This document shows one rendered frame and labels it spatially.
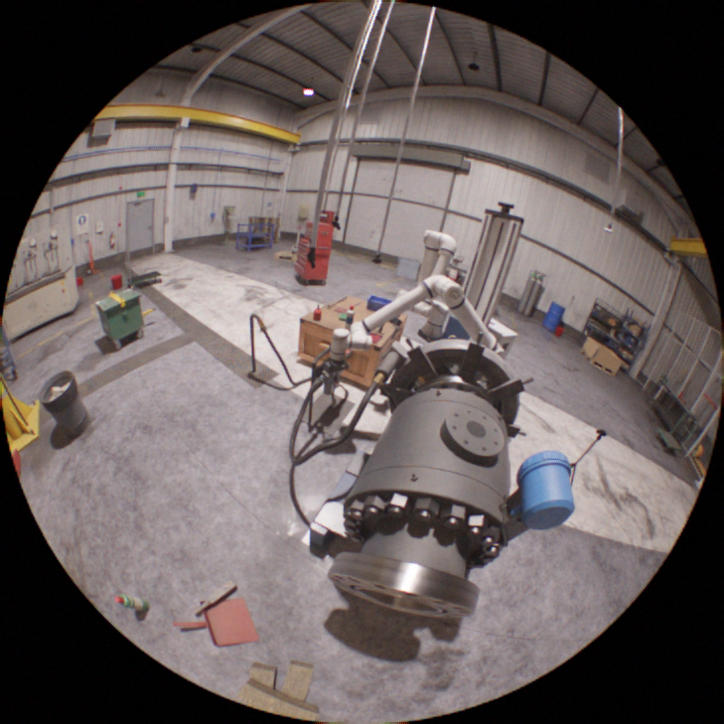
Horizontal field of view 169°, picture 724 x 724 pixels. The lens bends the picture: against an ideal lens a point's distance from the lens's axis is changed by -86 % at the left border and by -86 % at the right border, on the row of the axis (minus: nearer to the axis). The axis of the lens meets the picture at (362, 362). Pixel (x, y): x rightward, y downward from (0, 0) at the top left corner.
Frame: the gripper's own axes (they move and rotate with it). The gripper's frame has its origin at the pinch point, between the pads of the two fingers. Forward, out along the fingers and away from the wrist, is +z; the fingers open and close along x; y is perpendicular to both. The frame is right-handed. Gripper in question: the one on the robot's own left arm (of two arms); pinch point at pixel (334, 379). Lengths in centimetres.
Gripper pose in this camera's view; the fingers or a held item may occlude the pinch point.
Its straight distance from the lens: 150.8
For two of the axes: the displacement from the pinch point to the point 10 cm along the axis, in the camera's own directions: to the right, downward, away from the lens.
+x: -7.8, 2.1, -5.9
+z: -1.8, 8.3, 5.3
